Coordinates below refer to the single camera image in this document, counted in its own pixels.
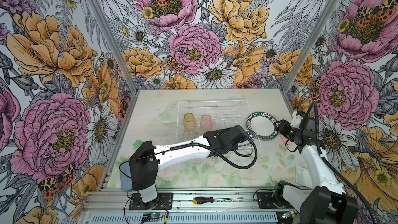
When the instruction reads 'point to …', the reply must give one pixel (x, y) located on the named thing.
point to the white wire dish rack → (224, 114)
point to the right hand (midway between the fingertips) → (276, 128)
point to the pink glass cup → (206, 124)
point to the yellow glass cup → (189, 123)
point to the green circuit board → (152, 216)
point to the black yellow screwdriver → (209, 199)
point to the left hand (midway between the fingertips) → (227, 135)
